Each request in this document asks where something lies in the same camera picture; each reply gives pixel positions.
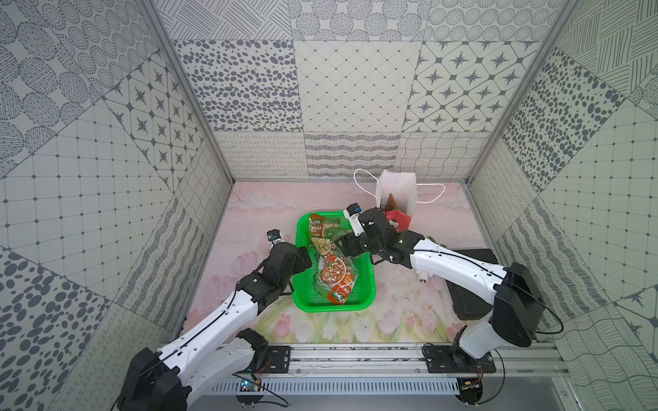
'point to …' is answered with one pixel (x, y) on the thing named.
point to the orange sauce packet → (339, 294)
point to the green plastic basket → (308, 297)
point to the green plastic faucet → (433, 240)
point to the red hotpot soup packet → (336, 276)
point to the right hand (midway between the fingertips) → (345, 240)
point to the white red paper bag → (397, 195)
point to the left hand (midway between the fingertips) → (295, 248)
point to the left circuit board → (247, 384)
